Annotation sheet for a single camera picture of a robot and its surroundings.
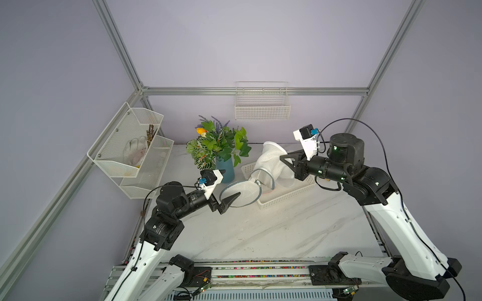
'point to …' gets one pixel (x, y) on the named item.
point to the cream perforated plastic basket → (279, 192)
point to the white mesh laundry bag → (250, 190)
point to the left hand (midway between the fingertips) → (228, 183)
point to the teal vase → (228, 176)
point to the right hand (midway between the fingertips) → (282, 161)
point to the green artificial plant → (214, 140)
